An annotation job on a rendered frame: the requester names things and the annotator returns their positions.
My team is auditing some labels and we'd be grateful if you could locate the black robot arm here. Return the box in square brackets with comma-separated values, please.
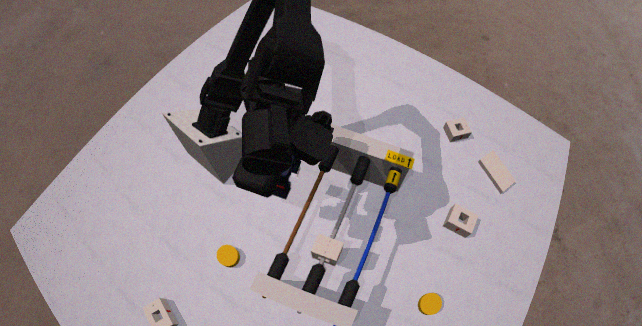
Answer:
[192, 0, 334, 175]

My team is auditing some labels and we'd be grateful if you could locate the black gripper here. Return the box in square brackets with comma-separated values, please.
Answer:
[232, 86, 301, 197]

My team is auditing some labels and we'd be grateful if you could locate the yellow short cylinder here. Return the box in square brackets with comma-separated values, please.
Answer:
[418, 293, 442, 315]
[217, 245, 240, 268]

